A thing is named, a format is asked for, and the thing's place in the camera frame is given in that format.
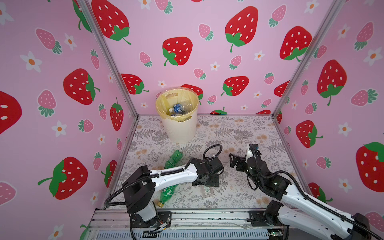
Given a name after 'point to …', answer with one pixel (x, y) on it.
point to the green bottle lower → (166, 194)
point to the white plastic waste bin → (182, 131)
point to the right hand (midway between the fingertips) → (235, 155)
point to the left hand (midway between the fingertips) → (212, 183)
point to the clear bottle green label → (207, 189)
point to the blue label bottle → (182, 107)
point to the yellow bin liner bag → (167, 98)
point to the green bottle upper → (176, 157)
